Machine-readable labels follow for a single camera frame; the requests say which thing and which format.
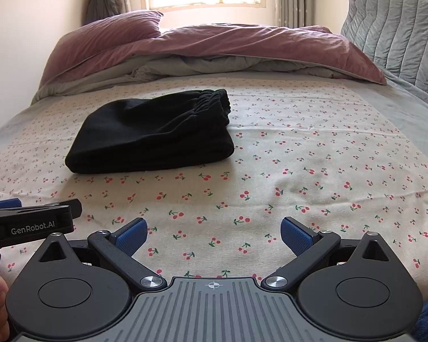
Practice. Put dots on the pink duvet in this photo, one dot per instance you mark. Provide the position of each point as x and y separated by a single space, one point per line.
235 42

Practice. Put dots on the grey blanket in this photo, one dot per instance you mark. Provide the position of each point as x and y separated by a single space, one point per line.
199 64

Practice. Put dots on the pink pillow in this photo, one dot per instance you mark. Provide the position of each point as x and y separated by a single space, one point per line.
110 32

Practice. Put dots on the grey quilted headboard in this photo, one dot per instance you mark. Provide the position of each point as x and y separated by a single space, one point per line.
396 25

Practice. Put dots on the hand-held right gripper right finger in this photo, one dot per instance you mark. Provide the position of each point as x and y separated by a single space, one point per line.
298 237

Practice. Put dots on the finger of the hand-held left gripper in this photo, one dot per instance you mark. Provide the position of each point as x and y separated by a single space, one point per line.
57 206
3 203

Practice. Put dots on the grey bed sheet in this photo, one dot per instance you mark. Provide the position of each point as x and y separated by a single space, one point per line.
413 107

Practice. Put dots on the grey hanging garment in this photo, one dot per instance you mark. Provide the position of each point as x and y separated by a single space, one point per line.
100 5

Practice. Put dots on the black pants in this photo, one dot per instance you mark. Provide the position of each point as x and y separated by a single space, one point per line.
153 131

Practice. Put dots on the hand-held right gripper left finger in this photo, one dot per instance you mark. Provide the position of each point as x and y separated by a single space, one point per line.
132 237

